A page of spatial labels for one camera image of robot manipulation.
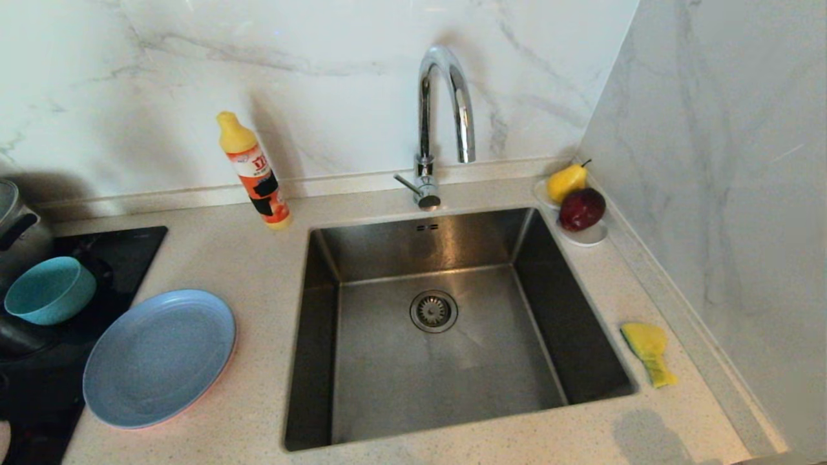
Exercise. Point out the black induction cooktop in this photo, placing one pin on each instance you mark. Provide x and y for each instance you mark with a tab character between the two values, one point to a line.
129	248

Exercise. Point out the dark red apple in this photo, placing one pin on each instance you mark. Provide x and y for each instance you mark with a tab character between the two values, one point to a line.
581	210

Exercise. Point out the yellow pear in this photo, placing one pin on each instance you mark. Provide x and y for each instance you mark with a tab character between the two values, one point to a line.
563	183

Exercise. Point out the large pink plate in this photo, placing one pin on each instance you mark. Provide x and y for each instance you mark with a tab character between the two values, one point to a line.
216	384

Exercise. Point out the yellow sponge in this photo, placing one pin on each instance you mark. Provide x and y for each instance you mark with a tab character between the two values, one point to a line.
646	341

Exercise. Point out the black frying pan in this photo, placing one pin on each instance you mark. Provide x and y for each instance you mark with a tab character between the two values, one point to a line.
19	336

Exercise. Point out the round metal drain strainer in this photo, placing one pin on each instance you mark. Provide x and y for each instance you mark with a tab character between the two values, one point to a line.
434	311

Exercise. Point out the teal bowl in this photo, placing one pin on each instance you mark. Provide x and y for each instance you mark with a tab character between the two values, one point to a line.
48	290

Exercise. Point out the orange yellow dish soap bottle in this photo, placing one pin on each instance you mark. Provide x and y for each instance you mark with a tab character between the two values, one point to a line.
255	171

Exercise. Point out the stainless steel sink basin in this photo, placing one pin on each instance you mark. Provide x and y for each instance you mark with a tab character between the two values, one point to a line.
400	387

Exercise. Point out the small white fruit dish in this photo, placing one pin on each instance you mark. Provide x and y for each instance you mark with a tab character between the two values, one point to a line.
589	237

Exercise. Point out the chrome gooseneck faucet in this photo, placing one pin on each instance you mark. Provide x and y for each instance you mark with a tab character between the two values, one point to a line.
460	110

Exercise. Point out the small light pink plate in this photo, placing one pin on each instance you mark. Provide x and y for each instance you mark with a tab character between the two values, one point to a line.
4	449

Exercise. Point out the blue plate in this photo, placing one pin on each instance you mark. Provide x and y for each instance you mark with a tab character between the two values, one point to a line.
158	358

